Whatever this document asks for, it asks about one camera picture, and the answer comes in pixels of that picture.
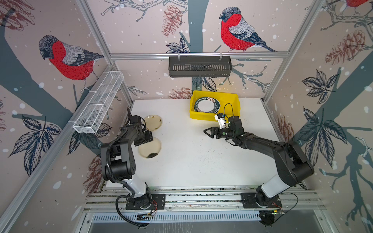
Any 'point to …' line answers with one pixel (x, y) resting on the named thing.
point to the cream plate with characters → (153, 122)
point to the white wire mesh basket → (105, 90)
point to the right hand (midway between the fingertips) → (208, 129)
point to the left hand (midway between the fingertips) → (148, 136)
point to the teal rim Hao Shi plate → (208, 105)
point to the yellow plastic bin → (229, 105)
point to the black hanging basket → (199, 66)
